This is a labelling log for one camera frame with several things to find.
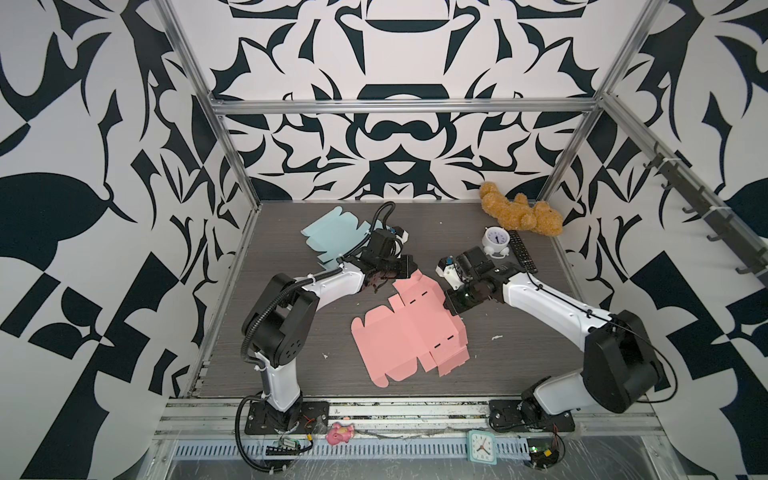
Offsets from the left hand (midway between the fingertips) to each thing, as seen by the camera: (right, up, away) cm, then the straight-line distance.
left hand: (417, 261), depth 90 cm
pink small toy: (-20, -38, -20) cm, 48 cm away
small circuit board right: (+27, -44, -19) cm, 56 cm away
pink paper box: (0, -20, -1) cm, 20 cm away
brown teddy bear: (+37, +16, +16) cm, 44 cm away
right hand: (+7, -11, -4) cm, 13 cm away
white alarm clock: (+29, +6, +15) cm, 33 cm away
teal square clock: (+13, -40, -21) cm, 47 cm away
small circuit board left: (-33, -41, -21) cm, 56 cm away
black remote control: (+37, +1, +14) cm, 40 cm away
